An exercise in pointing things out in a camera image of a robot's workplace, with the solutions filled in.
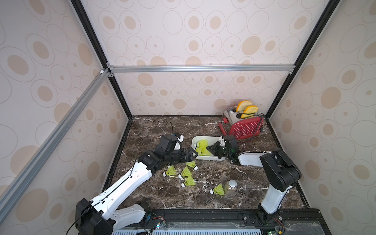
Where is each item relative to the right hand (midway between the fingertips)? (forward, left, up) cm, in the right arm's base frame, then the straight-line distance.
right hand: (204, 149), depth 92 cm
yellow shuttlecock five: (-14, +11, -5) cm, 18 cm away
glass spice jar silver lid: (-24, -13, +1) cm, 28 cm away
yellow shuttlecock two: (+8, +1, -3) cm, 8 cm away
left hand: (-14, +5, +15) cm, 21 cm away
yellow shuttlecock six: (-9, +7, -4) cm, 12 cm away
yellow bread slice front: (+21, -29, +15) cm, 39 cm away
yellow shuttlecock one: (-23, -8, -4) cm, 25 cm away
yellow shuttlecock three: (-14, +20, -3) cm, 24 cm away
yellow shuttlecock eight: (-3, -4, -1) cm, 5 cm away
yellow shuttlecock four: (-19, +8, -4) cm, 21 cm away
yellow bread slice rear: (+27, -25, +14) cm, 40 cm away
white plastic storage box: (+11, -6, -5) cm, 13 cm away
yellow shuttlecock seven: (+1, +1, -4) cm, 4 cm away
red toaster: (+14, -18, +8) cm, 24 cm away
